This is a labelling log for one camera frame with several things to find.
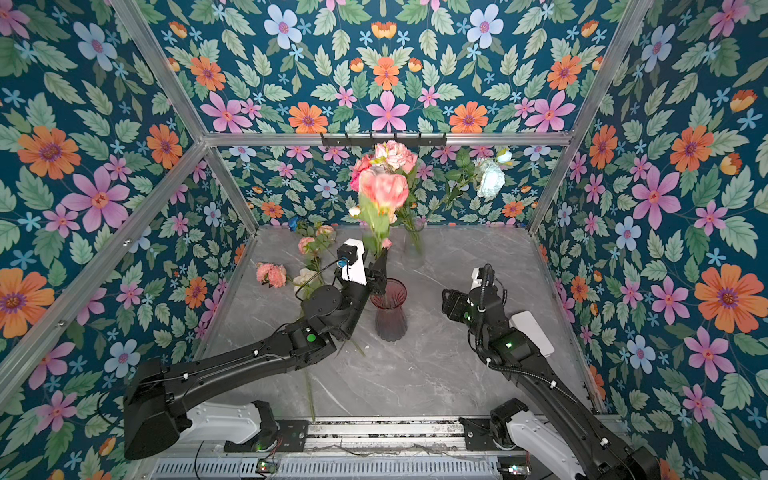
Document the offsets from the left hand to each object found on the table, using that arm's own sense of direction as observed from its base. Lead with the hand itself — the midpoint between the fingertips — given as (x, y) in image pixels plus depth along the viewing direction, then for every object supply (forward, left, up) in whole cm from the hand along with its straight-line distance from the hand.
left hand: (379, 247), depth 65 cm
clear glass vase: (+28, -10, -36) cm, 47 cm away
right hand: (-1, -20, -18) cm, 26 cm away
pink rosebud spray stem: (+35, +25, -32) cm, 54 cm away
